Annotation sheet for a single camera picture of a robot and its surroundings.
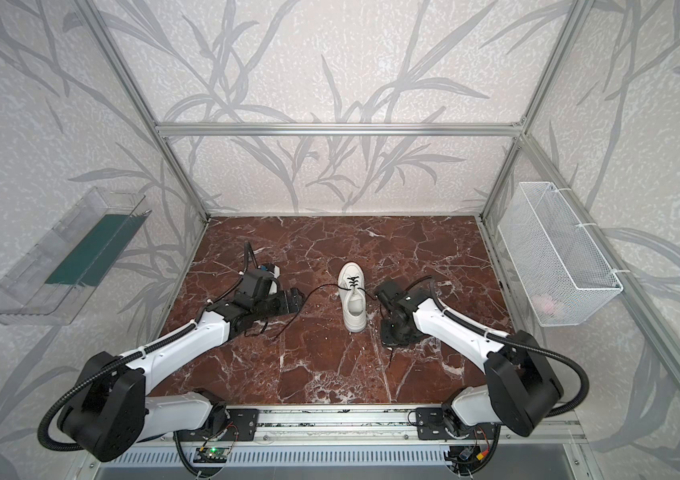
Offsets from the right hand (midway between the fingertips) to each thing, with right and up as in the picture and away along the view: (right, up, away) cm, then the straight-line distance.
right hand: (390, 333), depth 84 cm
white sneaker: (-11, +10, +7) cm, 17 cm away
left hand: (-27, +12, +3) cm, 30 cm away
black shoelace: (-11, +13, +10) cm, 20 cm away
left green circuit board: (-45, -26, -13) cm, 53 cm away
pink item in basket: (+37, +11, -11) cm, 40 cm away
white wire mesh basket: (+33, +21, -22) cm, 45 cm away
